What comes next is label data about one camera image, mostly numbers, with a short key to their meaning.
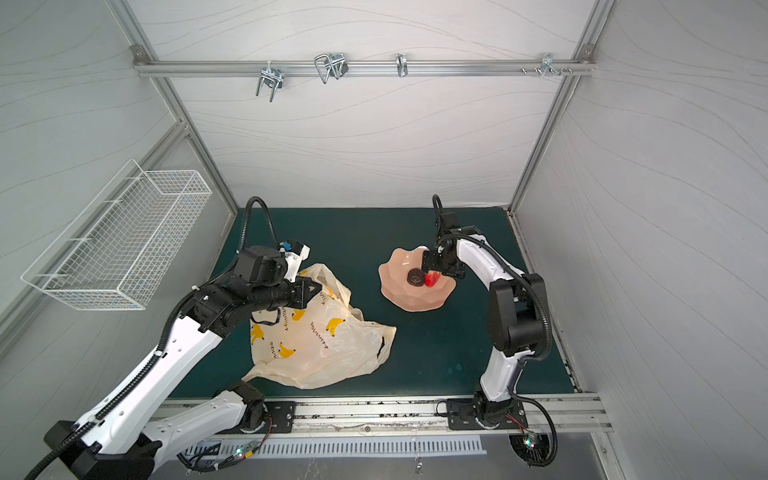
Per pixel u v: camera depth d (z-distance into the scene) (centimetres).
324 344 70
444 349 87
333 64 77
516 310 49
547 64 76
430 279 96
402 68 78
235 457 67
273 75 78
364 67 78
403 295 96
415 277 96
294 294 61
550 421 71
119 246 69
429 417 75
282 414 73
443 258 78
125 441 39
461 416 73
